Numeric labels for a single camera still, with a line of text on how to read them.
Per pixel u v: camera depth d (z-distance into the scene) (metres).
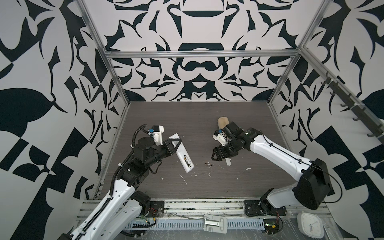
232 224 0.71
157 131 0.65
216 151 0.71
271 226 0.71
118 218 0.54
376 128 0.50
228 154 0.70
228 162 0.89
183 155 0.69
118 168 0.53
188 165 0.69
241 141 0.57
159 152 0.60
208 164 0.89
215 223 0.69
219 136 0.75
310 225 0.68
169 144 0.62
